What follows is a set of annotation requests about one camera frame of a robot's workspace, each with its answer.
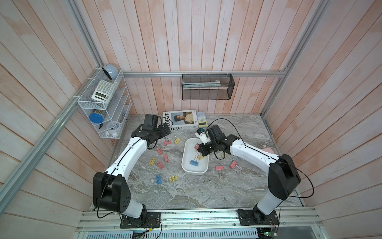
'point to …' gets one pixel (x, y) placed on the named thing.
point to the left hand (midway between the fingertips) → (164, 133)
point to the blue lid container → (96, 118)
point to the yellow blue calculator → (202, 118)
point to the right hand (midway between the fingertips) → (198, 148)
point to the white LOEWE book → (181, 119)
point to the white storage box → (189, 153)
